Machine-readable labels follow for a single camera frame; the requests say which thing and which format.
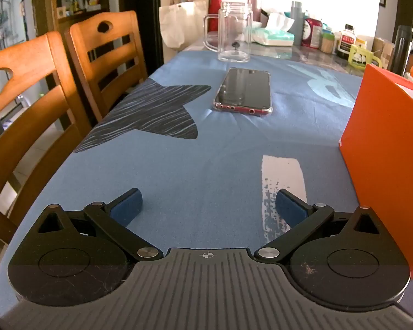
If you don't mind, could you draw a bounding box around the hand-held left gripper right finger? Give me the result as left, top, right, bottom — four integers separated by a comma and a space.
254, 189, 382, 263

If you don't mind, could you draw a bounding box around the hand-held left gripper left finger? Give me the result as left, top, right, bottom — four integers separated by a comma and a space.
36, 188, 164, 261

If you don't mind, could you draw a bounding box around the orange box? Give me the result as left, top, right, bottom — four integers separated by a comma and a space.
338, 64, 413, 279

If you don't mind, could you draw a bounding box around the blue printed tablecloth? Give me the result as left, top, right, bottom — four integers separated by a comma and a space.
0, 49, 413, 320

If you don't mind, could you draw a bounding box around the smartphone in clear case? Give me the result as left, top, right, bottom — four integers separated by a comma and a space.
213, 68, 273, 118

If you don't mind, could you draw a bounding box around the wooden chair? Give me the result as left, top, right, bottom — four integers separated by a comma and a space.
0, 31, 93, 244
65, 10, 148, 122

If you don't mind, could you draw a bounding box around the green panda mug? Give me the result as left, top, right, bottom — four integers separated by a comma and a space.
349, 44, 382, 68

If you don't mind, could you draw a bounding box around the small jar with green cap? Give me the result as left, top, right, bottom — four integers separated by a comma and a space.
321, 31, 334, 54

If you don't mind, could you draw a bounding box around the teal tissue pack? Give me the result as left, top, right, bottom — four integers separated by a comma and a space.
252, 12, 295, 46

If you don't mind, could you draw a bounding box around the dark jar with black cap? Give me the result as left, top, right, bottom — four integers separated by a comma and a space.
336, 24, 357, 59

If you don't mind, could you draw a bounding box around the red pouch pack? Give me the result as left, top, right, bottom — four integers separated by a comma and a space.
302, 18, 323, 49

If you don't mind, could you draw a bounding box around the clear glass mug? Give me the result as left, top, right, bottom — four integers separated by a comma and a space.
203, 2, 254, 63

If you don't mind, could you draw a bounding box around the grey bottle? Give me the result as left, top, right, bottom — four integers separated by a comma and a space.
290, 1, 305, 46

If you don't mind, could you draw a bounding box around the white tote bag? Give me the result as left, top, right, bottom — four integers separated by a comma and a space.
158, 0, 208, 49

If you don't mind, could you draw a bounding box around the black thermos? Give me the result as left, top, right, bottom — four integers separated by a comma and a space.
388, 25, 413, 76

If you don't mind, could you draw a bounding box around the pink thermos bottle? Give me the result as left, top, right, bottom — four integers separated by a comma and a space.
247, 0, 262, 23

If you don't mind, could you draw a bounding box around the wooden shelf cabinet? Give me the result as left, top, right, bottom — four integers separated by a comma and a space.
31, 0, 111, 35

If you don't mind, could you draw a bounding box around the red umbrella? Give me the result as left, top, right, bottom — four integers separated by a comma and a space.
208, 0, 223, 34

